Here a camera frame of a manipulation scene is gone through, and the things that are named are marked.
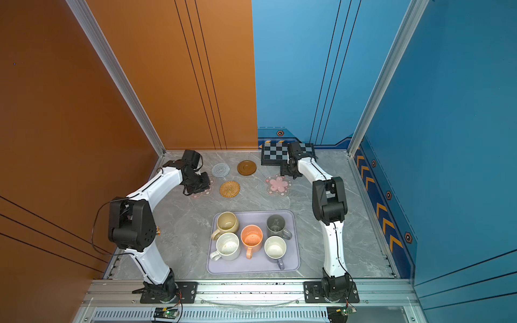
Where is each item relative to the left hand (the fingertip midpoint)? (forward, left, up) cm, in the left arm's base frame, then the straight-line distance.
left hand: (210, 183), depth 94 cm
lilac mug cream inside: (-26, -31, -9) cm, 41 cm away
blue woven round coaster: (+17, -1, -10) cm, 19 cm away
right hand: (+13, -38, -5) cm, 41 cm away
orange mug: (-23, -21, -8) cm, 32 cm away
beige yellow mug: (-16, -9, -8) cm, 19 cm away
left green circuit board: (-49, +9, -10) cm, 51 cm away
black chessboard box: (+27, -31, -7) cm, 42 cm away
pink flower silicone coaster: (+7, -33, -10) cm, 35 cm away
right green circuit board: (-47, -55, -9) cm, 73 cm away
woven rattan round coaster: (+3, -8, -9) cm, 12 cm away
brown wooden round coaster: (+18, -15, -9) cm, 25 cm away
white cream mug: (-27, -11, -9) cm, 30 cm away
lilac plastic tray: (-32, -24, -10) cm, 41 cm away
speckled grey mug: (-18, -31, -7) cm, 36 cm away
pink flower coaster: (+1, +4, -10) cm, 10 cm away
